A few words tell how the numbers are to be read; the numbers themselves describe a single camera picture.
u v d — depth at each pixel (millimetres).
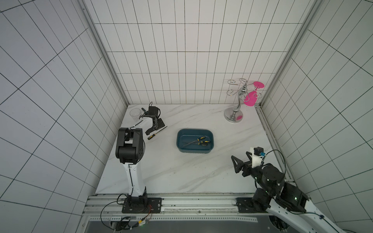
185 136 1003
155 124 789
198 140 974
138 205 666
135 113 1071
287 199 490
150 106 852
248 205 707
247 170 599
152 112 841
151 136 993
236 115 1113
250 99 1001
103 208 666
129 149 542
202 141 957
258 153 579
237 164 637
